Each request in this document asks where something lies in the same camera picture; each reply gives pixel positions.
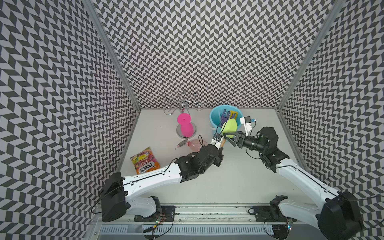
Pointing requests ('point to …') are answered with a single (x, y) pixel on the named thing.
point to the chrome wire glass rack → (181, 102)
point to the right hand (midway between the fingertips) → (224, 137)
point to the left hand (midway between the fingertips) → (219, 149)
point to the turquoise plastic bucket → (215, 114)
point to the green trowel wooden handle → (230, 126)
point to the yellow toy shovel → (231, 112)
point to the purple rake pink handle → (224, 116)
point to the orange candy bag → (145, 161)
